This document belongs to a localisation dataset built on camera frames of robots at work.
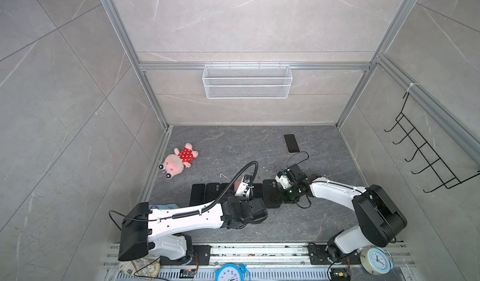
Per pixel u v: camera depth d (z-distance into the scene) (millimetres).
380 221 437
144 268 613
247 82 1005
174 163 927
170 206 818
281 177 838
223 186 951
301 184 686
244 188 637
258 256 745
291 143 1107
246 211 536
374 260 689
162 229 413
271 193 912
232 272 684
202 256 735
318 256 728
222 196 492
